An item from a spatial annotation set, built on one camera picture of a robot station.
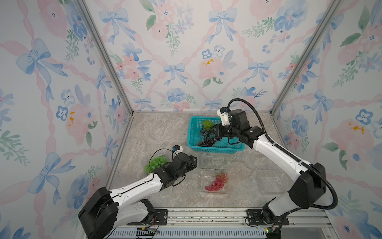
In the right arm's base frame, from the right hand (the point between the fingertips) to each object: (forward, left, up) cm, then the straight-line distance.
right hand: (207, 123), depth 82 cm
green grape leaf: (-3, 0, +3) cm, 4 cm away
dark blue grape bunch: (-5, 0, -3) cm, 6 cm away
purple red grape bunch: (+1, -2, -19) cm, 19 cm away
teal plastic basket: (+1, -15, -24) cm, 28 cm away
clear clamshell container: (-20, -4, -24) cm, 32 cm away
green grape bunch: (-16, +30, -17) cm, 38 cm away
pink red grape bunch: (-24, -8, -21) cm, 33 cm away
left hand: (-16, +6, -12) cm, 21 cm away
